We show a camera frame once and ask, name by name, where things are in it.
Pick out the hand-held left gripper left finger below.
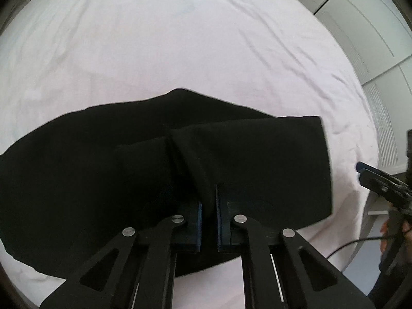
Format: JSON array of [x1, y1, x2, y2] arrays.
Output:
[[39, 201, 203, 309]]

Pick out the black pants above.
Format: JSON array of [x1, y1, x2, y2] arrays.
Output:
[[0, 88, 333, 279]]

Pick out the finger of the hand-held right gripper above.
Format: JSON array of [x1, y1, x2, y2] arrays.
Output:
[[355, 161, 412, 207]]

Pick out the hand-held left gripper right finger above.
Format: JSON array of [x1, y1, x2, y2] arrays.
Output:
[[215, 185, 376, 309]]

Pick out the person's right hand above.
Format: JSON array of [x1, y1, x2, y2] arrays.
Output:
[[380, 220, 412, 253]]

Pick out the black cable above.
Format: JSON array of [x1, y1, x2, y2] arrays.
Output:
[[325, 236, 387, 260]]

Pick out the person's right forearm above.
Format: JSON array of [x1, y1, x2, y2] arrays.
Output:
[[367, 251, 406, 303]]

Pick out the white wardrobe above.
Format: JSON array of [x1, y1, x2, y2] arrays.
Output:
[[280, 0, 412, 168]]

